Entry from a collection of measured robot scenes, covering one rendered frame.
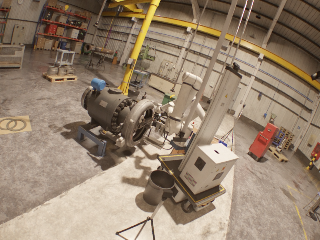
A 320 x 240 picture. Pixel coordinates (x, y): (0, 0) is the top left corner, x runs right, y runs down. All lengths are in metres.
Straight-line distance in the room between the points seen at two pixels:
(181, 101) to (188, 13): 13.38
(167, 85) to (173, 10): 9.08
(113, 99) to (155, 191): 1.36
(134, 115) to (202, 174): 1.07
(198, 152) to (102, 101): 1.47
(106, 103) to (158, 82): 6.60
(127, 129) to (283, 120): 12.49
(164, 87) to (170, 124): 6.67
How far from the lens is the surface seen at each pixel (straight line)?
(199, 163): 1.73
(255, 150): 5.24
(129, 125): 1.92
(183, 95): 1.77
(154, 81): 8.82
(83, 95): 2.60
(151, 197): 1.85
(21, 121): 3.12
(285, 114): 13.41
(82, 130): 2.50
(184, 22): 13.76
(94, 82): 2.29
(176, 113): 1.77
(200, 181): 1.77
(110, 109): 2.16
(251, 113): 12.73
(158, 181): 2.02
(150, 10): 5.93
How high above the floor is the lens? 1.52
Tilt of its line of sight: 20 degrees down
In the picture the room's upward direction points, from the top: 21 degrees clockwise
